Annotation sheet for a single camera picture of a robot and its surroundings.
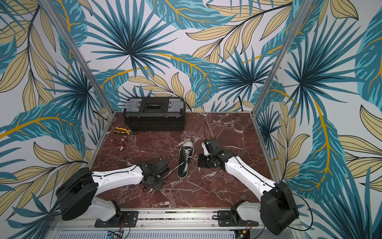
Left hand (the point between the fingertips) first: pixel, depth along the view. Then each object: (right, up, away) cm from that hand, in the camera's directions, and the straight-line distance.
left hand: (155, 185), depth 84 cm
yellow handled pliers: (-26, +30, +23) cm, 46 cm away
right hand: (+24, +14, -1) cm, 28 cm away
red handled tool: (-25, +19, +14) cm, 35 cm away
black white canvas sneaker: (+17, +18, +11) cm, 27 cm away
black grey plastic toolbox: (-3, +41, +10) cm, 43 cm away
